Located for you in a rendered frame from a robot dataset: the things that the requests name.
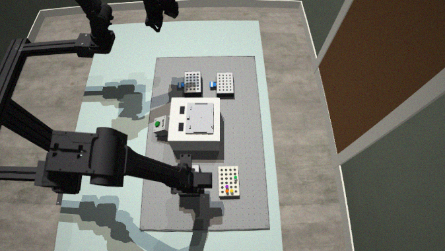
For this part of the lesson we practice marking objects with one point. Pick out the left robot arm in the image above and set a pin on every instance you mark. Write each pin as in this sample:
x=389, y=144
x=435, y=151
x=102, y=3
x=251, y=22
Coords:
x=99, y=14

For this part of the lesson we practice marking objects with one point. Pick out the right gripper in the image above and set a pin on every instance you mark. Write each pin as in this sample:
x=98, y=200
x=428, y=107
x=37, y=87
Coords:
x=191, y=190

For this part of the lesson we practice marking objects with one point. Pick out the cream tube rack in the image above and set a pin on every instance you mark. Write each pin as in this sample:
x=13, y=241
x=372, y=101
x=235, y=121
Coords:
x=226, y=179

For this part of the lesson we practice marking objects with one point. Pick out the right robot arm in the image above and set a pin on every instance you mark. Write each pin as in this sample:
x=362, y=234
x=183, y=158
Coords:
x=101, y=158

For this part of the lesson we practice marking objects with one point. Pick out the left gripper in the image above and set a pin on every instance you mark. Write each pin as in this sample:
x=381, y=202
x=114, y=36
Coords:
x=153, y=23

